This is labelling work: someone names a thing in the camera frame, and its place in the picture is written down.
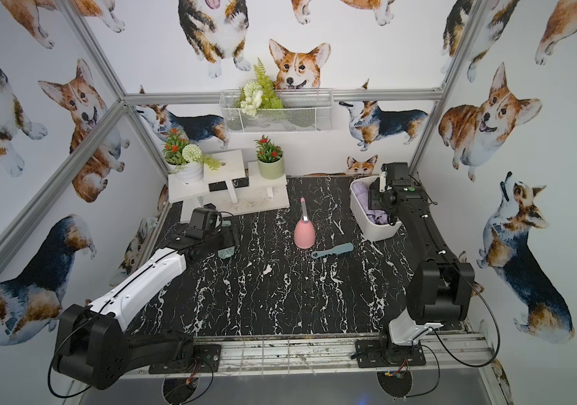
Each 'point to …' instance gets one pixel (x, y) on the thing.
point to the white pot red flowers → (186, 161)
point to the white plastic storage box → (371, 231)
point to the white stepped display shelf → (225, 186)
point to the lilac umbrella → (363, 191)
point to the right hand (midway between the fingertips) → (378, 195)
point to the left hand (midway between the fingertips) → (231, 229)
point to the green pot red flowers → (270, 158)
